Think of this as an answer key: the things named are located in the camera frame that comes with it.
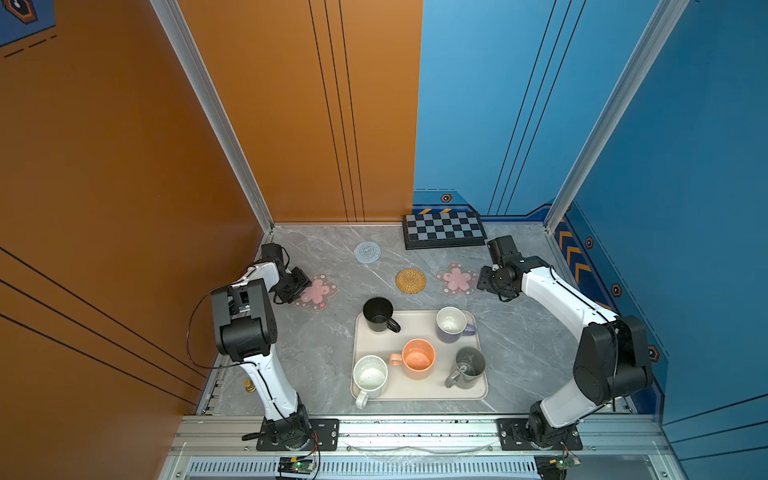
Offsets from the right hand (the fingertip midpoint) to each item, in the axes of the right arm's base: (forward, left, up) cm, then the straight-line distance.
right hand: (484, 283), depth 91 cm
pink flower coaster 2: (+3, +54, -9) cm, 54 cm away
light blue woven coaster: (+21, +38, -9) cm, 44 cm away
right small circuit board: (-45, -11, -12) cm, 47 cm away
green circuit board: (-44, +51, -11) cm, 69 cm away
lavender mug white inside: (-10, +10, -9) cm, 16 cm away
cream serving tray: (-8, +20, -11) cm, 24 cm away
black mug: (-7, +32, -5) cm, 34 cm away
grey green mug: (-22, +7, -6) cm, 24 cm away
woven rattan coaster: (+7, +22, -9) cm, 25 cm away
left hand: (+5, +58, -7) cm, 58 cm away
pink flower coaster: (+8, +6, -9) cm, 13 cm away
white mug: (-25, +34, -8) cm, 43 cm away
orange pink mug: (-20, +21, -9) cm, 30 cm away
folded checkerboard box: (+28, +8, -5) cm, 30 cm away
